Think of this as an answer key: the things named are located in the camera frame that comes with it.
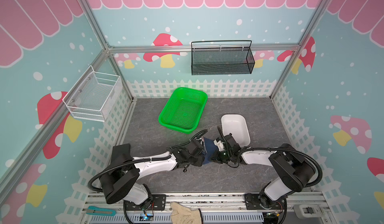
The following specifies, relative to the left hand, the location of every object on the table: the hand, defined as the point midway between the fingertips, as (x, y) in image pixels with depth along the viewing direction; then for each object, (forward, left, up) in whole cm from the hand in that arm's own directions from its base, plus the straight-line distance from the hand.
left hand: (200, 160), depth 85 cm
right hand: (+2, -4, -1) cm, 5 cm away
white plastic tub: (+26, -25, -2) cm, 36 cm away
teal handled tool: (-25, +52, -2) cm, 57 cm away
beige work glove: (-26, +9, -2) cm, 27 cm away
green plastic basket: (+39, +13, -3) cm, 41 cm away
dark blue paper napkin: (+7, -6, 0) cm, 10 cm away
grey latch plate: (-23, -51, +1) cm, 56 cm away
